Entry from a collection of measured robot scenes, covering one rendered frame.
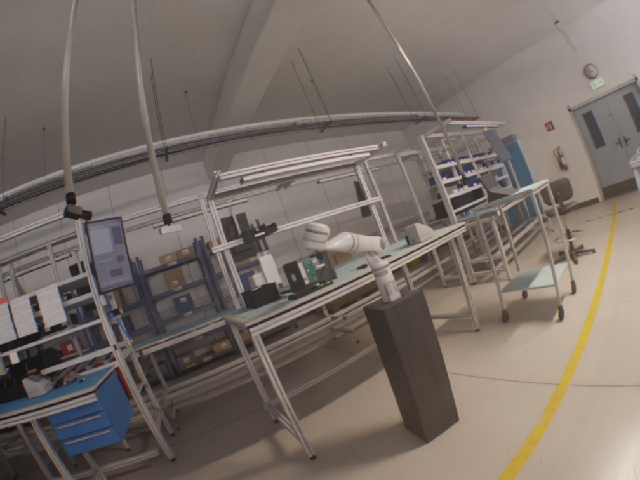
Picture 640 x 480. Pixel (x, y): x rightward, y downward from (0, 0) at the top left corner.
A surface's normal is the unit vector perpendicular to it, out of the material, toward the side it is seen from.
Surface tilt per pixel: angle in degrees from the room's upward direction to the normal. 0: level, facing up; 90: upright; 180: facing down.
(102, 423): 90
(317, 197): 90
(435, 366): 90
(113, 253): 101
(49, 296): 87
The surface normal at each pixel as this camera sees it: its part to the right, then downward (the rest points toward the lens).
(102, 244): 0.80, -0.11
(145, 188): 0.44, -0.19
